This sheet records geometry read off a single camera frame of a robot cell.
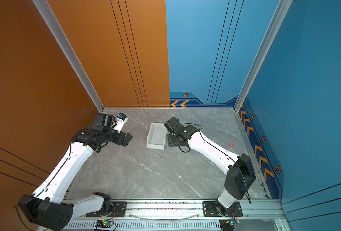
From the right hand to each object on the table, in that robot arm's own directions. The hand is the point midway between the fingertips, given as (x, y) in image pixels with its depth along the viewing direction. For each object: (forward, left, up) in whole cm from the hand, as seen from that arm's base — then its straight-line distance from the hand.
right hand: (173, 141), depth 82 cm
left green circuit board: (-38, +33, -17) cm, 53 cm away
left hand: (+1, +26, +7) cm, 27 cm away
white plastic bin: (+16, +13, -18) cm, 27 cm away
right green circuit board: (-36, -30, -16) cm, 50 cm away
